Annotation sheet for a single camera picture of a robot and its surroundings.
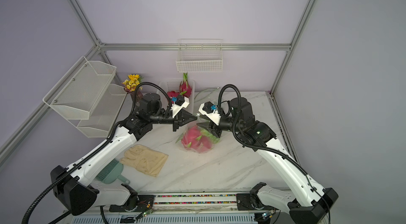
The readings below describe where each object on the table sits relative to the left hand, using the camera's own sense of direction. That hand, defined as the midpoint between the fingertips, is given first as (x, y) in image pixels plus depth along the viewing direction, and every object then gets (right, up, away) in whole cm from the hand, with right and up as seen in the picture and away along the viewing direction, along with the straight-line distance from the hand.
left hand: (194, 118), depth 67 cm
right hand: (+4, -1, -2) cm, 4 cm away
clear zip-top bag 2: (0, -10, +8) cm, 13 cm away
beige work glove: (-28, -25, +20) cm, 43 cm away
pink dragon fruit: (-10, +18, +44) cm, 49 cm away
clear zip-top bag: (+8, +14, +47) cm, 49 cm away
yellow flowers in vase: (-41, +18, +26) cm, 51 cm away
